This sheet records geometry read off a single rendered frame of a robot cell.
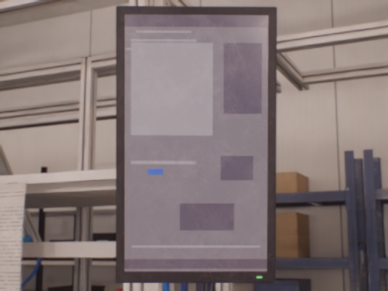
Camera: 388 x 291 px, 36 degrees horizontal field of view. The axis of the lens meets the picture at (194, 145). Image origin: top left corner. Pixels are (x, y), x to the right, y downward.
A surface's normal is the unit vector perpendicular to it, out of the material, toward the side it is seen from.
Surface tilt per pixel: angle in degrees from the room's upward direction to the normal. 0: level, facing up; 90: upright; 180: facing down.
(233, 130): 101
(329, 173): 90
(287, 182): 90
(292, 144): 90
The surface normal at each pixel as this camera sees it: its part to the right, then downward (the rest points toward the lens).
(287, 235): -0.40, -0.16
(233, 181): 0.02, 0.01
